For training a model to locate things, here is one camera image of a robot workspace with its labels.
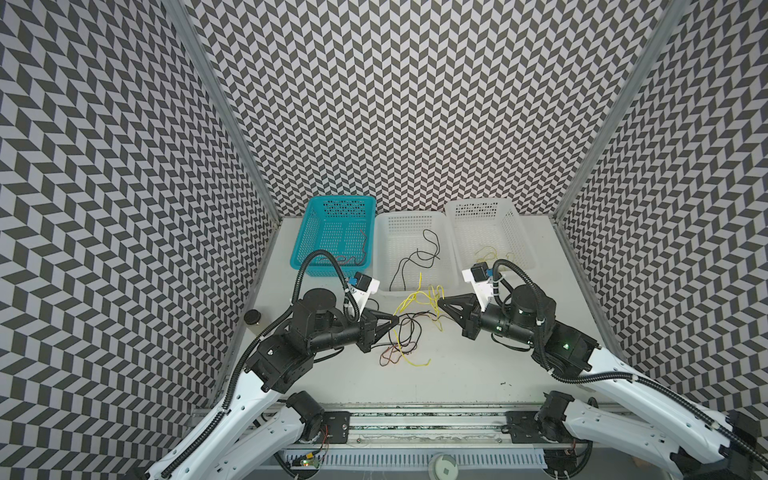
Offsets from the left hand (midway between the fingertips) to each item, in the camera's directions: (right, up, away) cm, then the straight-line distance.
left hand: (397, 323), depth 62 cm
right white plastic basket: (+35, +22, +53) cm, 67 cm away
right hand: (+10, +4, +3) cm, 11 cm away
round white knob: (+9, -28, -2) cm, 30 cm away
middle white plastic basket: (0, +20, +50) cm, 54 cm away
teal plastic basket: (-22, +24, +54) cm, 63 cm away
